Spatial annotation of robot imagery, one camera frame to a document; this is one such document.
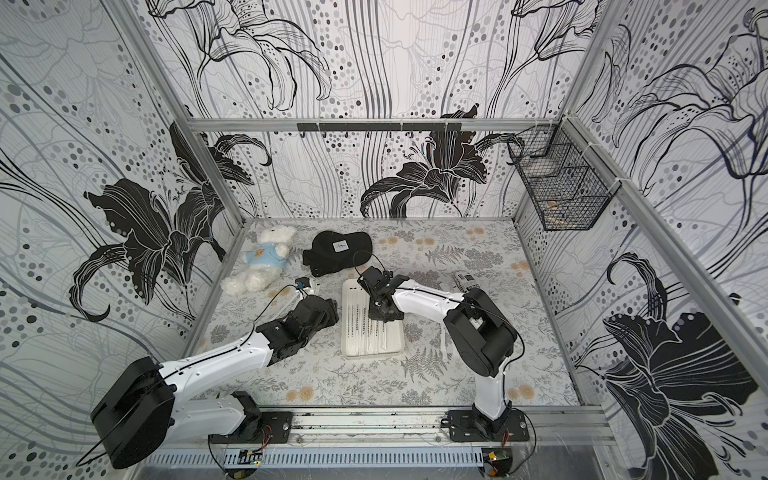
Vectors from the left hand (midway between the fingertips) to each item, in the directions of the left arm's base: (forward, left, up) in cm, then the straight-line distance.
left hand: (334, 311), depth 87 cm
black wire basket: (+29, -67, +26) cm, 77 cm away
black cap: (+25, +5, -3) cm, 25 cm away
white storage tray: (-5, -9, -6) cm, 11 cm away
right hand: (+3, -14, -5) cm, 16 cm away
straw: (-1, -5, -6) cm, 8 cm away
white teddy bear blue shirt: (+17, +26, -1) cm, 31 cm away
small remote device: (+13, -41, -2) cm, 43 cm away
